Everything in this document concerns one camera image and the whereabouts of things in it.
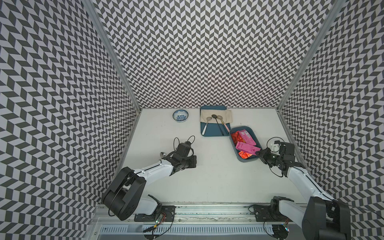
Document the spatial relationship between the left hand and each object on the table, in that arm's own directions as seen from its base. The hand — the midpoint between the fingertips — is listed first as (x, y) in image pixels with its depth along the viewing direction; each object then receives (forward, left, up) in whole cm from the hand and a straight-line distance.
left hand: (196, 162), depth 88 cm
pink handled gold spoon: (+38, -18, -2) cm, 42 cm away
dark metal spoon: (+39, -14, -2) cm, 42 cm away
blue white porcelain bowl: (+39, +12, -1) cm, 41 cm away
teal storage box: (+2, -34, +2) cm, 34 cm away
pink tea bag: (+16, -33, +2) cm, 37 cm away
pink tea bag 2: (+7, -31, +4) cm, 32 cm away
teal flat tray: (+26, -12, -2) cm, 29 cm away
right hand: (+3, -35, +5) cm, 35 cm away
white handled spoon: (+35, -9, -1) cm, 36 cm away
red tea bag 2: (+5, -30, 0) cm, 30 cm away
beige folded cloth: (+38, -23, 0) cm, 45 cm away
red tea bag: (+16, -26, +3) cm, 31 cm away
